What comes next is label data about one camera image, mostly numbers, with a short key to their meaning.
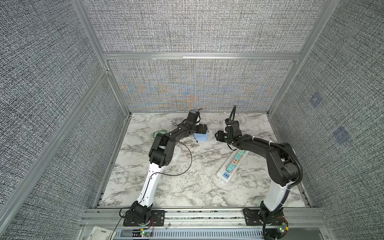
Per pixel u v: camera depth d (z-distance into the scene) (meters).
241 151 0.89
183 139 1.00
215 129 1.10
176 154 0.94
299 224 0.73
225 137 0.85
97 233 0.69
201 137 1.03
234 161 0.86
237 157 0.88
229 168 0.83
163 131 1.07
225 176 0.84
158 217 0.74
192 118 0.88
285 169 0.50
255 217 0.73
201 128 0.98
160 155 0.63
